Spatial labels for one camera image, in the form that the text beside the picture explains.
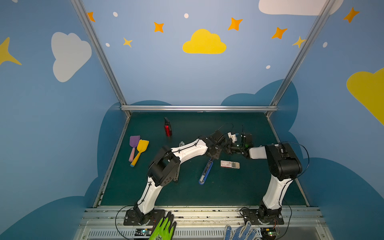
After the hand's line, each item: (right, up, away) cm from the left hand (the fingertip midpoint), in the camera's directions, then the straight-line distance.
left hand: (217, 153), depth 92 cm
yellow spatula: (-51, +2, +9) cm, 51 cm away
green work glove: (-28, -32, -22) cm, 48 cm away
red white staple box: (+8, -7, +1) cm, 11 cm away
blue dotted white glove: (+8, -34, -22) cm, 41 cm away
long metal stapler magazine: (-25, -12, -4) cm, 28 cm away
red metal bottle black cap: (-33, +16, +8) cm, 38 cm away
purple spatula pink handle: (-57, +6, +10) cm, 58 cm away
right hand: (+1, +5, +3) cm, 6 cm away
